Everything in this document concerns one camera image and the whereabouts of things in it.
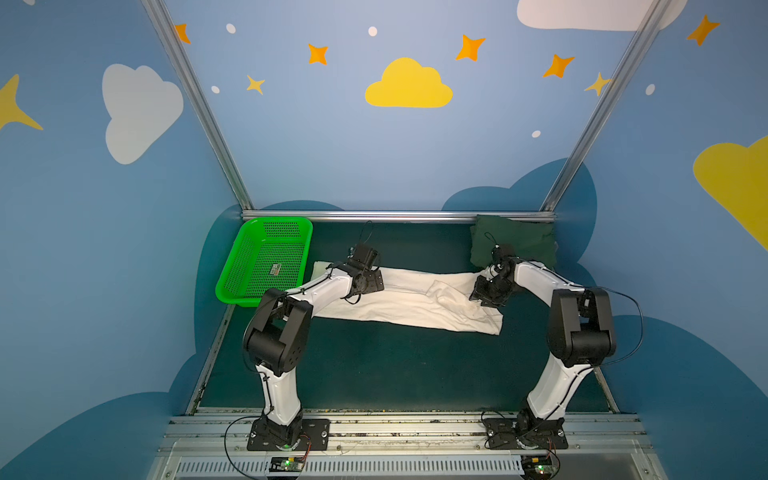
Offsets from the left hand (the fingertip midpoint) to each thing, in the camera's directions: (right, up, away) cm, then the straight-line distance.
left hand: (370, 284), depth 97 cm
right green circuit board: (+42, -42, -25) cm, 65 cm away
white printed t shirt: (+16, -4, +2) cm, 17 cm away
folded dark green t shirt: (+59, +15, +8) cm, 61 cm away
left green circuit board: (-19, -41, -26) cm, 52 cm away
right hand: (+35, -4, 0) cm, 36 cm away
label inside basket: (-36, +4, +11) cm, 37 cm away
